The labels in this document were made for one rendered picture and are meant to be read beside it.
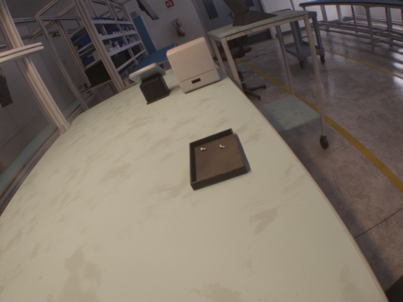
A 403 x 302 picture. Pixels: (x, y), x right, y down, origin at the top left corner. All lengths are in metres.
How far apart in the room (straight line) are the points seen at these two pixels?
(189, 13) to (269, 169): 6.18
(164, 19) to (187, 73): 5.73
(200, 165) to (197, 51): 0.41
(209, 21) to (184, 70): 5.84
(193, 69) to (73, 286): 0.61
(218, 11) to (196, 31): 0.86
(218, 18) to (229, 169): 6.29
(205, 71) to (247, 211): 0.50
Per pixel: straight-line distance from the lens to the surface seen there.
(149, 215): 0.32
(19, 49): 1.23
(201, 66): 0.68
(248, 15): 1.38
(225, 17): 6.57
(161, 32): 6.39
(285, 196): 0.26
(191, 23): 6.38
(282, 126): 1.68
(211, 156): 0.35
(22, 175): 1.84
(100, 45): 2.56
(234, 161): 0.33
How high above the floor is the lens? 1.20
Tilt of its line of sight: 32 degrees down
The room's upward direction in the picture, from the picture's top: 25 degrees counter-clockwise
